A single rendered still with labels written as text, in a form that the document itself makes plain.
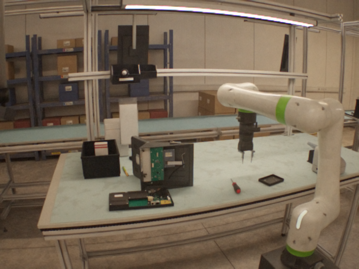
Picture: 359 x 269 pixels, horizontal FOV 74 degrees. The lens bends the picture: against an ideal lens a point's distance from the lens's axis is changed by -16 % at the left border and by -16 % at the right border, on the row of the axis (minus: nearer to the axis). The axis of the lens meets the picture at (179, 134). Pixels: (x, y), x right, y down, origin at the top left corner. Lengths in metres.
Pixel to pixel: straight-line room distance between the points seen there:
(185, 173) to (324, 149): 0.63
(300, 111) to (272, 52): 5.49
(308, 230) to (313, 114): 0.42
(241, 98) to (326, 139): 0.38
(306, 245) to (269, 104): 0.56
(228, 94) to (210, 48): 4.51
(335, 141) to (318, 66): 6.33
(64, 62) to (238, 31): 3.50
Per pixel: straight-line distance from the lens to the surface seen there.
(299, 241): 1.10
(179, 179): 1.31
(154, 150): 1.21
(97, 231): 1.10
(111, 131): 1.68
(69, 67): 4.77
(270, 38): 6.42
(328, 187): 1.17
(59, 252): 1.29
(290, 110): 0.99
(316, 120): 0.96
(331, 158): 1.14
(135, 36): 2.92
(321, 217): 1.08
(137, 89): 4.83
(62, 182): 1.44
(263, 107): 1.07
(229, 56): 5.85
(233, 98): 1.18
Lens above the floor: 1.55
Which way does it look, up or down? 14 degrees down
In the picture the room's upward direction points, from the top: straight up
